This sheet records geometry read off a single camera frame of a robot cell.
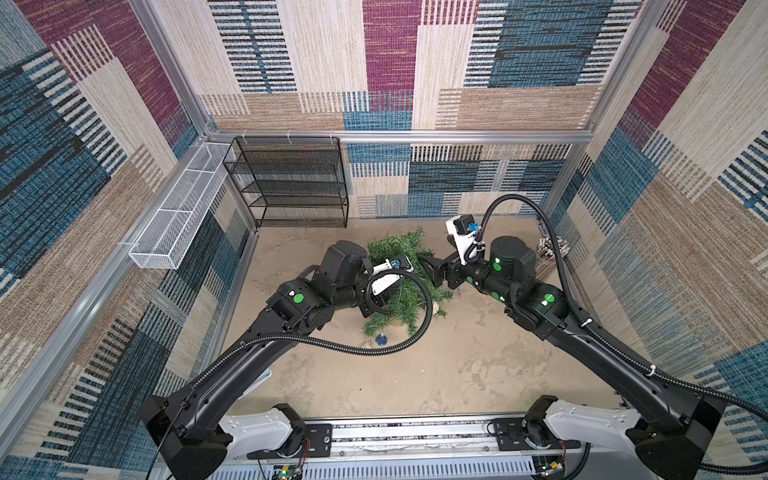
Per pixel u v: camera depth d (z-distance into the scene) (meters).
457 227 0.56
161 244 0.91
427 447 0.73
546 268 0.93
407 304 0.72
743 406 0.37
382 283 0.57
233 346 0.43
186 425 0.38
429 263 0.59
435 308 0.78
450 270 0.58
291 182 1.10
